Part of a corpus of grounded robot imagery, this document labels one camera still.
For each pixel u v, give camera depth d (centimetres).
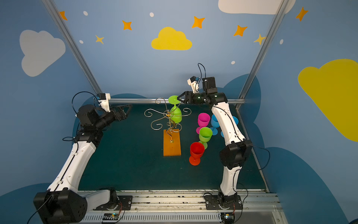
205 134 90
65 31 77
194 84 72
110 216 73
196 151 76
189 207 73
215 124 95
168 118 74
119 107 64
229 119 53
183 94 72
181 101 75
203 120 94
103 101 63
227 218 73
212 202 74
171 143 98
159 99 80
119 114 64
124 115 65
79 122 55
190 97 69
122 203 74
